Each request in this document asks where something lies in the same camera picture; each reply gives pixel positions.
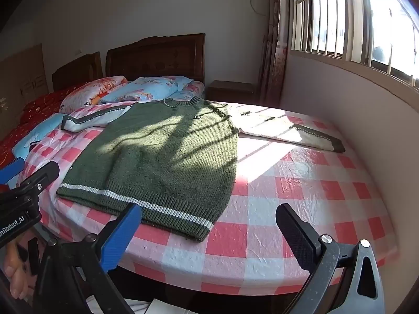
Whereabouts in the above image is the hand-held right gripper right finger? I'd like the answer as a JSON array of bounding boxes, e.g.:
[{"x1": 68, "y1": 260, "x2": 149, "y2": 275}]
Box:
[{"x1": 275, "y1": 203, "x2": 386, "y2": 314}]

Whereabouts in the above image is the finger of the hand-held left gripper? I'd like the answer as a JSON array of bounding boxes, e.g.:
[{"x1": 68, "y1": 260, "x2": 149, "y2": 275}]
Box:
[
  {"x1": 0, "y1": 158, "x2": 26, "y2": 185},
  {"x1": 15, "y1": 161, "x2": 61, "y2": 197}
]

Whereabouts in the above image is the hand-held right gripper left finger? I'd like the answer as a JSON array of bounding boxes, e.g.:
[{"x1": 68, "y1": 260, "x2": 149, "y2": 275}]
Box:
[{"x1": 34, "y1": 203, "x2": 143, "y2": 314}]

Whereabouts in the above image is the green knitted sweater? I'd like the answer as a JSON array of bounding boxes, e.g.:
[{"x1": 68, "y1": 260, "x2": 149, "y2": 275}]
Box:
[{"x1": 56, "y1": 96, "x2": 346, "y2": 243}]

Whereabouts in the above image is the person's left hand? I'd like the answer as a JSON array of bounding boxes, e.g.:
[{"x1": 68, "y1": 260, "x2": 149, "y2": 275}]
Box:
[{"x1": 3, "y1": 242, "x2": 34, "y2": 299}]

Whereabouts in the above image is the light blue cloth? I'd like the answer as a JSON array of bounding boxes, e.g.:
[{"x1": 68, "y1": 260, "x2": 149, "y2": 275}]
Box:
[{"x1": 12, "y1": 114, "x2": 65, "y2": 158}]

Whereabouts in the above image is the red white checked bedsheet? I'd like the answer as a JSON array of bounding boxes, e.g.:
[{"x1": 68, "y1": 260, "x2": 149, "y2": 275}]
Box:
[{"x1": 24, "y1": 100, "x2": 399, "y2": 296}]

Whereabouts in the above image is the red floral blanket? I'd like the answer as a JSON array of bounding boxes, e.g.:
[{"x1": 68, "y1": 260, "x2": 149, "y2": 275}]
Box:
[{"x1": 0, "y1": 83, "x2": 90, "y2": 171}]

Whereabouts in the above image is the pink floral pillow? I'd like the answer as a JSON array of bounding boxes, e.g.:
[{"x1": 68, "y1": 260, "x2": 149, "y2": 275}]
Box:
[{"x1": 60, "y1": 76, "x2": 129, "y2": 114}]

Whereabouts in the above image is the cardboard box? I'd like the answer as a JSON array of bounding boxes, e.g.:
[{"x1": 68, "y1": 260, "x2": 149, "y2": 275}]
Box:
[{"x1": 0, "y1": 43, "x2": 49, "y2": 106}]

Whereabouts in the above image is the small wooden headboard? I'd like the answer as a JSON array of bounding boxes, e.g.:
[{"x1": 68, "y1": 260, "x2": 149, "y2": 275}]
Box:
[{"x1": 52, "y1": 52, "x2": 104, "y2": 91}]

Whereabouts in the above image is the blue floral pillow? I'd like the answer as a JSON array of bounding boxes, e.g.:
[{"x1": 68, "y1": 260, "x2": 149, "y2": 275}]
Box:
[{"x1": 104, "y1": 76, "x2": 194, "y2": 104}]

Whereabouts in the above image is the wooden nightstand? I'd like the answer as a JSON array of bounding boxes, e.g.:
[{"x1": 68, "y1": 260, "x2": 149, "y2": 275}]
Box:
[{"x1": 206, "y1": 80, "x2": 258, "y2": 104}]

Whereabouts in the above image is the large carved wooden headboard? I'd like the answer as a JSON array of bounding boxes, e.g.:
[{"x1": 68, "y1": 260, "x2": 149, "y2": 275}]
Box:
[{"x1": 105, "y1": 33, "x2": 206, "y2": 85}]

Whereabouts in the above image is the floral curtain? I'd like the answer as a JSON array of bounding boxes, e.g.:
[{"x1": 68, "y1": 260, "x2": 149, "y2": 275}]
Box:
[{"x1": 258, "y1": 0, "x2": 291, "y2": 107}]

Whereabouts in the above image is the barred window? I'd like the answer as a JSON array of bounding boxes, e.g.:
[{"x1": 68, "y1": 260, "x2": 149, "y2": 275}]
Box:
[{"x1": 287, "y1": 0, "x2": 419, "y2": 89}]

